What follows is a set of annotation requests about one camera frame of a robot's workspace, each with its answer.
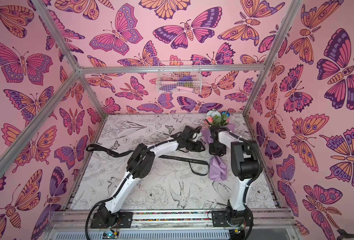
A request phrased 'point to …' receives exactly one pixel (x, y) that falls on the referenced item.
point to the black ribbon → (114, 153)
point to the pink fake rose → (209, 119)
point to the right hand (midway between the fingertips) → (217, 152)
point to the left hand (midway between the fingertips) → (206, 148)
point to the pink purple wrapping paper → (217, 165)
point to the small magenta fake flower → (228, 120)
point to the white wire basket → (179, 77)
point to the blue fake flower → (226, 112)
